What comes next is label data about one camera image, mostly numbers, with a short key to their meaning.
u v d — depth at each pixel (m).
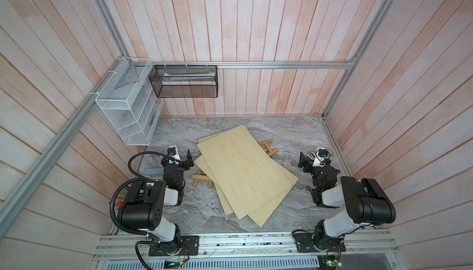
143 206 0.46
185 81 1.04
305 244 0.73
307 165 0.82
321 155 0.76
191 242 0.75
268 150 1.01
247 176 0.86
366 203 0.46
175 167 0.71
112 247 0.75
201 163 0.91
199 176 0.90
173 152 0.76
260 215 0.75
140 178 0.68
